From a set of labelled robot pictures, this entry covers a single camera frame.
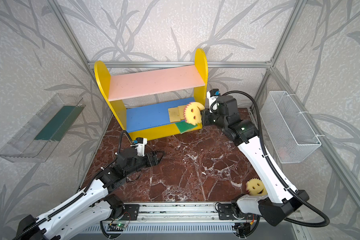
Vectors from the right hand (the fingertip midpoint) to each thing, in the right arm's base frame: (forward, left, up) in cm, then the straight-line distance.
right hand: (201, 107), depth 68 cm
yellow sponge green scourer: (+16, +9, -37) cm, 41 cm away
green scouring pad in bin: (-9, +62, -1) cm, 63 cm away
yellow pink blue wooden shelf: (+10, +30, -23) cm, 39 cm away
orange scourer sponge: (+15, +16, -23) cm, 32 cm away
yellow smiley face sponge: (-26, -29, -35) cm, 52 cm away
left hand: (-12, +20, -19) cm, 30 cm away
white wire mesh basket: (-15, -37, -3) cm, 40 cm away
